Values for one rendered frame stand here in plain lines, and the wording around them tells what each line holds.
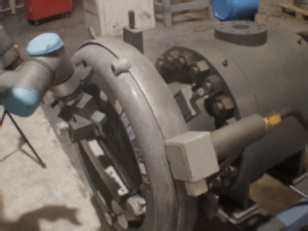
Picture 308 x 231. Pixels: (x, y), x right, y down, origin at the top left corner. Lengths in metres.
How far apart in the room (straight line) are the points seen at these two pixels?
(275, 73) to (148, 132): 0.58
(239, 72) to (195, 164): 0.48
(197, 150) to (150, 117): 0.16
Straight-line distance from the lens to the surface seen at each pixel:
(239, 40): 1.49
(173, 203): 1.12
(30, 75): 0.97
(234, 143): 1.07
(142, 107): 1.07
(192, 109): 1.07
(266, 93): 1.40
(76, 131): 1.39
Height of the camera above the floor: 1.31
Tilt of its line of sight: 26 degrees down
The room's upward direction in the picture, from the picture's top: 6 degrees counter-clockwise
